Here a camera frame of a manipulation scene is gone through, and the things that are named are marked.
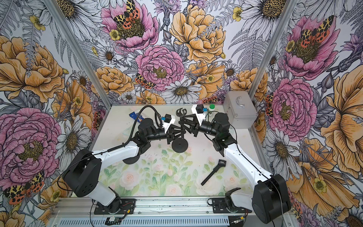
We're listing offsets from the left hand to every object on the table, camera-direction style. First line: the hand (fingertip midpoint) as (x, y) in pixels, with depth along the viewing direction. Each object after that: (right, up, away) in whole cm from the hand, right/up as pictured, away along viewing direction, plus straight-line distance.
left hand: (184, 132), depth 76 cm
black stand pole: (+23, -20, +12) cm, 33 cm away
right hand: (-2, +6, -6) cm, 8 cm away
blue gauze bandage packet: (-40, +10, +36) cm, 55 cm away
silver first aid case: (+38, +16, +25) cm, 48 cm away
